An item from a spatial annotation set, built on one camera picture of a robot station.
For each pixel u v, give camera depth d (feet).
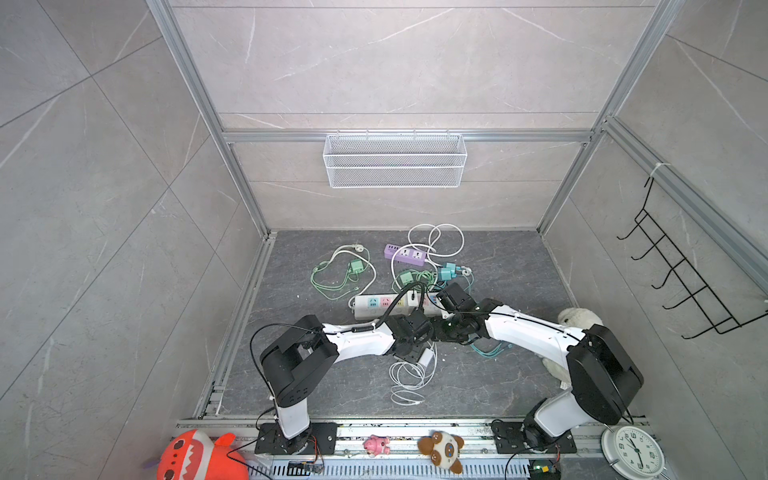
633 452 2.25
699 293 2.07
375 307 4.74
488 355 2.84
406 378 2.74
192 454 2.12
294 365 1.50
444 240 3.87
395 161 3.30
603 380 1.41
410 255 3.55
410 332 2.25
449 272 3.33
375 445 2.31
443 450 2.29
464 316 2.17
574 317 2.45
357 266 3.51
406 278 3.40
